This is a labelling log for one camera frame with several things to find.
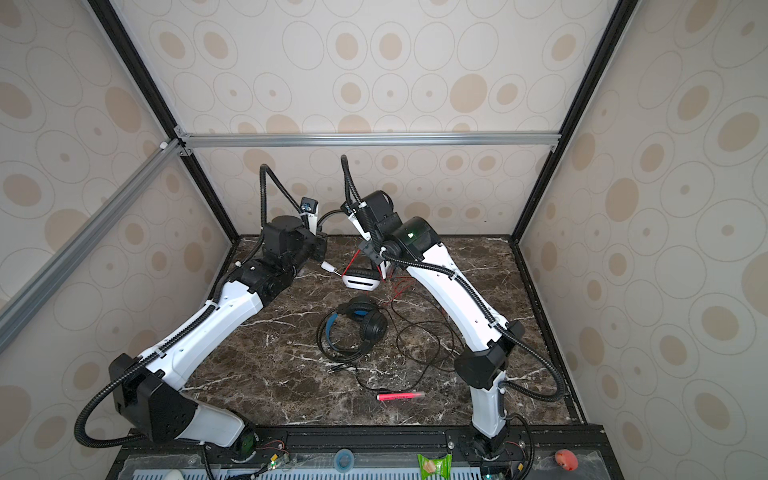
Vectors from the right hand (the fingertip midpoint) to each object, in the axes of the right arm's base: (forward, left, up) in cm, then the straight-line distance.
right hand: (382, 232), depth 73 cm
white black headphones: (-10, +6, -6) cm, 13 cm away
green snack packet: (-45, -12, -32) cm, 57 cm away
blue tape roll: (-43, +10, -34) cm, 56 cm away
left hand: (+3, +14, +1) cm, 14 cm away
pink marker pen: (-29, -3, -35) cm, 45 cm away
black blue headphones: (-10, +3, -26) cm, 28 cm away
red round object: (-44, -43, -32) cm, 69 cm away
